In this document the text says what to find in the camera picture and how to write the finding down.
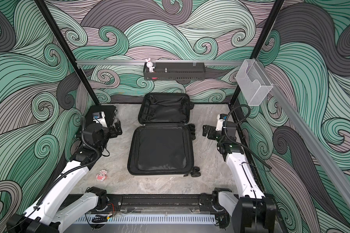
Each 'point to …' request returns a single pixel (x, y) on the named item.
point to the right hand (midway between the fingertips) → (209, 127)
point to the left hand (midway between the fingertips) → (111, 121)
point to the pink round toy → (101, 176)
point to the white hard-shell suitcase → (162, 143)
